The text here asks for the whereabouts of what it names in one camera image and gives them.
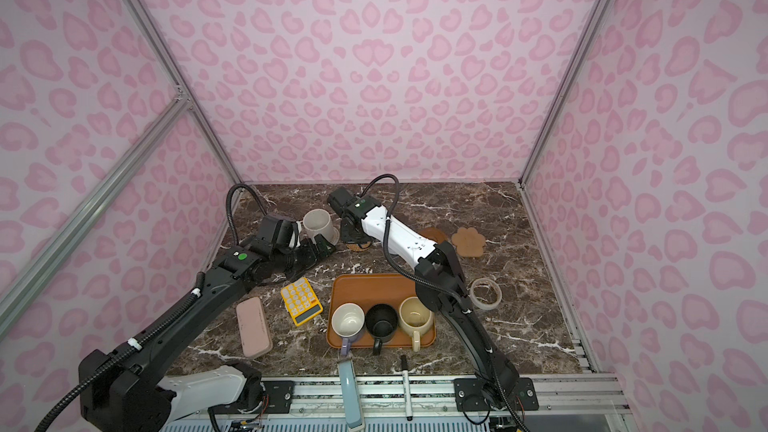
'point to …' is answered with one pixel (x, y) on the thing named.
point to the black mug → (381, 323)
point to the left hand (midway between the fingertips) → (328, 251)
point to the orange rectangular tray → (366, 290)
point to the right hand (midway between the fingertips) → (356, 234)
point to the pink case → (253, 327)
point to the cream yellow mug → (414, 318)
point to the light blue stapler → (350, 393)
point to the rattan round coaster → (355, 247)
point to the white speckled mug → (318, 221)
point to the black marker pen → (407, 389)
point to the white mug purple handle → (348, 320)
